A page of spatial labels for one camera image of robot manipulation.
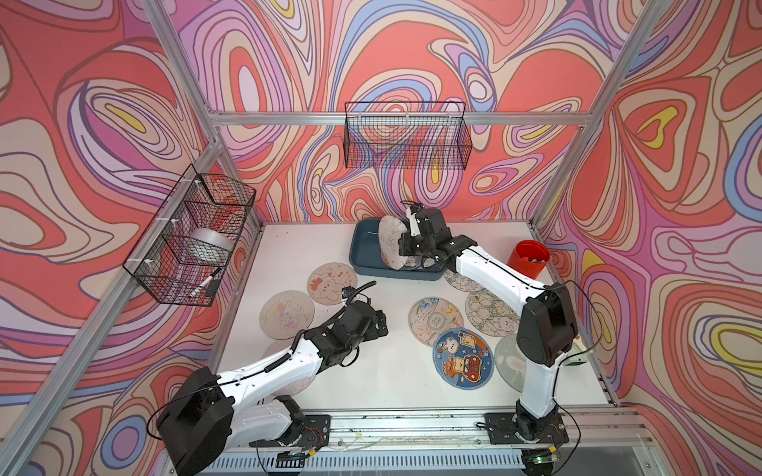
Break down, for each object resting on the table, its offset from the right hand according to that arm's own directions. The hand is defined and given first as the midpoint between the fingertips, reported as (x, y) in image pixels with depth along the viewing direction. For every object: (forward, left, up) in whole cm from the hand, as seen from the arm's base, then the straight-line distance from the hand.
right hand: (400, 247), depth 89 cm
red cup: (-3, -40, -4) cm, 40 cm away
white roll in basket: (-12, +47, +17) cm, 51 cm away
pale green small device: (-28, -47, -12) cm, 56 cm away
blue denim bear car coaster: (-28, -17, -19) cm, 38 cm away
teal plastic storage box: (+10, +12, -16) cm, 22 cm away
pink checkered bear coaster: (0, +26, -17) cm, 31 cm away
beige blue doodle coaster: (-15, -9, -18) cm, 25 cm away
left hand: (-20, +7, -9) cm, 23 cm away
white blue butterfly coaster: (+5, +3, +2) cm, 6 cm away
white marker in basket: (-16, +49, +8) cm, 52 cm away
